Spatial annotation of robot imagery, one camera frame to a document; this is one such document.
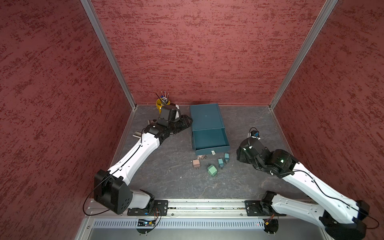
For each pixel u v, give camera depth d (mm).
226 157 896
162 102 1031
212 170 829
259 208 723
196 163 877
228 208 757
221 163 866
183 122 691
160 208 742
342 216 384
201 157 900
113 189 390
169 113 579
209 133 849
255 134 630
